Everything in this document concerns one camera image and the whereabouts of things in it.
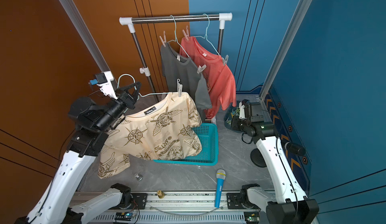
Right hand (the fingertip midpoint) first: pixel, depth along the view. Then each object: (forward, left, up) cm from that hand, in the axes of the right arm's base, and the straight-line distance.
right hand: (234, 121), depth 76 cm
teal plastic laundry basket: (+5, +13, -20) cm, 24 cm away
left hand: (-2, +39, +27) cm, 48 cm away
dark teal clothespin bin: (+25, -6, -22) cm, 34 cm away
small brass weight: (-29, +37, -21) cm, 51 cm away
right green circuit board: (-38, -8, -26) cm, 46 cm away
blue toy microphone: (-21, +7, -20) cm, 29 cm away
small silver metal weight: (-21, +49, -21) cm, 58 cm away
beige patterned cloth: (-7, +33, +1) cm, 34 cm away
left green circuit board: (-38, +54, -25) cm, 70 cm away
